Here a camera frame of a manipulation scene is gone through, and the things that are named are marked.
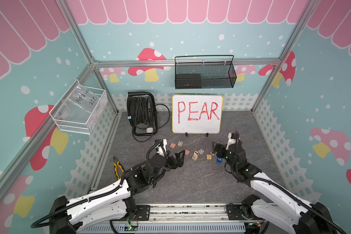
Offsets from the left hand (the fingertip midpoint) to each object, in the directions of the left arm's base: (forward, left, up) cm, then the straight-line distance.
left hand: (178, 154), depth 73 cm
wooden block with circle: (+13, -15, -20) cm, 28 cm away
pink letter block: (+12, -5, -19) cm, 23 cm away
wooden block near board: (+19, 0, -20) cm, 27 cm away
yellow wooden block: (+8, -19, -19) cm, 28 cm away
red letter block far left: (+17, +5, -20) cm, 27 cm away
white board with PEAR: (+35, -12, -7) cm, 37 cm away
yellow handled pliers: (+4, +39, -21) cm, 44 cm away
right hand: (+10, -22, -5) cm, 25 cm away
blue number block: (+7, -26, -20) cm, 33 cm away
